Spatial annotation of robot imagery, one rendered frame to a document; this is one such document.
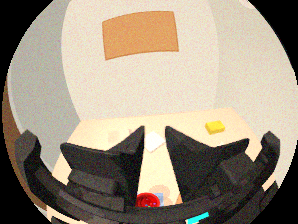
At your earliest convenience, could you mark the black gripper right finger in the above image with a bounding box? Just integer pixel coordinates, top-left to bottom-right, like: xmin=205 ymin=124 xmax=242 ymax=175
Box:
xmin=164 ymin=125 xmax=250 ymax=202

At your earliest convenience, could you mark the yellow rectangular block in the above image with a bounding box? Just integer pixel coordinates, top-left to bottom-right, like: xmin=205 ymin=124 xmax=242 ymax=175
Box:
xmin=205 ymin=121 xmax=225 ymax=135

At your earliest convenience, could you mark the orange flat bar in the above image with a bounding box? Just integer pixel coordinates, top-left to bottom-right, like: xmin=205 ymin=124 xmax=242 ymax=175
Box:
xmin=176 ymin=194 xmax=182 ymax=204

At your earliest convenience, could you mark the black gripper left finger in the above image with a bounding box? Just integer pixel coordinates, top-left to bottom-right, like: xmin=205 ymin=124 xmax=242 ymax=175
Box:
xmin=60 ymin=125 xmax=145 ymax=206

